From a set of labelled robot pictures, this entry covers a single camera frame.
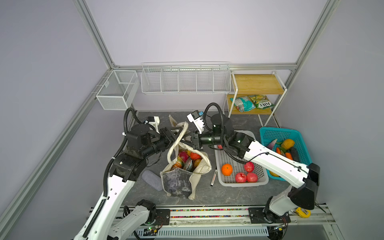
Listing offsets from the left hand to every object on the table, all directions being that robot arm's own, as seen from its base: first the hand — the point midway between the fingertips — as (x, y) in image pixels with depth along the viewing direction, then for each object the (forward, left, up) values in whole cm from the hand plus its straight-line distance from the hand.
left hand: (181, 133), depth 62 cm
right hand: (-3, +2, -2) cm, 4 cm away
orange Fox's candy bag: (-3, +4, -24) cm, 24 cm away
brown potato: (-2, -6, -25) cm, 26 cm away
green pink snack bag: (-6, -2, -20) cm, 21 cm away
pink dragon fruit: (+4, +1, -28) cm, 29 cm away
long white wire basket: (+49, -2, -5) cm, 49 cm away
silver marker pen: (-7, -15, -36) cm, 40 cm away
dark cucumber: (+2, -66, -31) cm, 73 cm away
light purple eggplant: (+12, -57, -35) cm, 68 cm away
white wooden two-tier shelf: (+46, -52, -19) cm, 72 cm away
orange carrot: (+3, -63, -34) cm, 72 cm away
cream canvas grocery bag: (-14, +2, -19) cm, 24 cm away
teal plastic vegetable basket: (+18, -56, -31) cm, 66 cm away
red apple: (-10, -36, -31) cm, 48 cm away
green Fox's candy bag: (+36, -53, -18) cm, 66 cm away
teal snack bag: (+35, -40, -18) cm, 56 cm away
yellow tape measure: (-28, -58, -35) cm, 73 cm away
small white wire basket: (+44, +43, -11) cm, 63 cm away
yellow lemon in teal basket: (+9, -65, -31) cm, 72 cm away
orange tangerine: (-4, -23, -31) cm, 39 cm away
